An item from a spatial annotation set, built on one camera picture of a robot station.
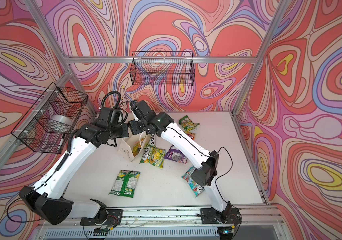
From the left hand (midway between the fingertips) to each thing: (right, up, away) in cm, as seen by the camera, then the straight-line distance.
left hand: (129, 127), depth 75 cm
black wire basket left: (-41, 0, -2) cm, 41 cm away
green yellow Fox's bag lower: (+10, -18, +17) cm, 27 cm away
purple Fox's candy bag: (+24, -17, +17) cm, 34 cm away
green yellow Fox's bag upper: (+9, -9, +25) cm, 28 cm away
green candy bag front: (-4, -31, +7) cm, 32 cm away
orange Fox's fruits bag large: (+2, -11, +9) cm, 15 cm away
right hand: (+4, 0, -1) cm, 4 cm away
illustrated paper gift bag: (0, -10, +9) cm, 14 cm away
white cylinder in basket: (-32, +2, -5) cm, 32 cm away
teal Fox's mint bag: (+35, -33, +5) cm, 49 cm away
